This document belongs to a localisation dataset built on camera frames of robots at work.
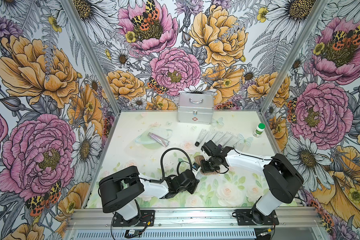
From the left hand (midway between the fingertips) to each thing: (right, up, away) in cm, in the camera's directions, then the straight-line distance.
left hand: (194, 182), depth 86 cm
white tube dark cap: (+8, +27, +21) cm, 35 cm away
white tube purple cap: (+14, +27, +21) cm, 38 cm away
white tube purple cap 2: (+23, +24, +18) cm, 38 cm away
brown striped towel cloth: (+3, +12, +5) cm, 14 cm away
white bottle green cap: (+44, +30, +14) cm, 54 cm away
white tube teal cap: (+2, +5, -1) cm, 5 cm away
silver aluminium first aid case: (+3, +45, +24) cm, 51 cm away
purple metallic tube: (-22, +22, +18) cm, 36 cm away
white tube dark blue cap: (+28, +22, +17) cm, 40 cm away
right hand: (+5, +5, 0) cm, 7 cm away
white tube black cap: (+18, +24, +19) cm, 35 cm away
